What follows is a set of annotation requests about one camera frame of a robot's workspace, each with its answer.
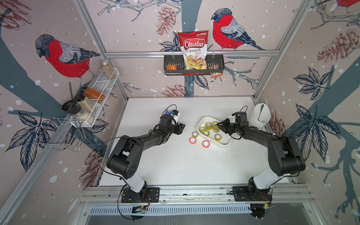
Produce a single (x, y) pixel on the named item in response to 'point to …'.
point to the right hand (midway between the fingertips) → (216, 123)
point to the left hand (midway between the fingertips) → (183, 121)
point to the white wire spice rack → (92, 108)
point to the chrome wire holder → (63, 132)
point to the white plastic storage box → (226, 139)
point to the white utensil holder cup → (260, 116)
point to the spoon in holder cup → (261, 108)
